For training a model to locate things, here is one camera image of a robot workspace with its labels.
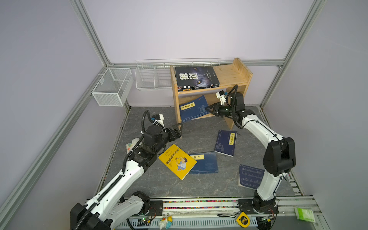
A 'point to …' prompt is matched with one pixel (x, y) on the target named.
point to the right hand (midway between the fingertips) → (205, 109)
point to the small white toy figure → (166, 222)
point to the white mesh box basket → (113, 86)
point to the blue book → (206, 163)
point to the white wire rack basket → (157, 74)
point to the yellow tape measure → (243, 220)
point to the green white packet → (304, 214)
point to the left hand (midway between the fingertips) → (177, 128)
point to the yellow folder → (178, 160)
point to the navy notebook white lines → (250, 177)
